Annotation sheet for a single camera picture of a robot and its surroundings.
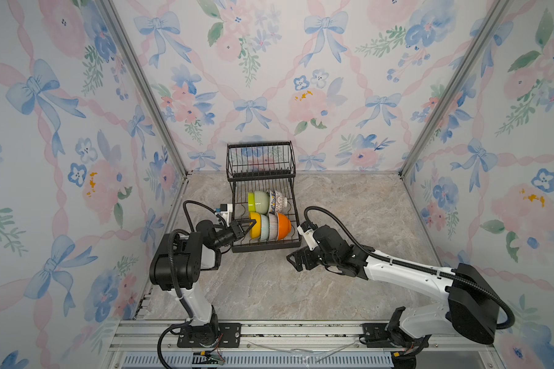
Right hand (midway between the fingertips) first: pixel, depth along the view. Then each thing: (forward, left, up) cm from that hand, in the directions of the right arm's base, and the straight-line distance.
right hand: (297, 252), depth 81 cm
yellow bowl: (+9, +16, -1) cm, 18 cm away
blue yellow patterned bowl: (+24, +10, +2) cm, 26 cm away
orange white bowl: (+13, +5, -3) cm, 14 cm away
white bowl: (+22, +14, 0) cm, 27 cm away
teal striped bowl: (+11, +12, -1) cm, 16 cm away
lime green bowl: (+23, +19, +1) cm, 30 cm away
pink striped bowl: (+11, +9, -1) cm, 14 cm away
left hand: (+11, +15, +1) cm, 19 cm away
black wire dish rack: (+24, +13, +14) cm, 31 cm away
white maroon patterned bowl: (+23, +6, -1) cm, 24 cm away
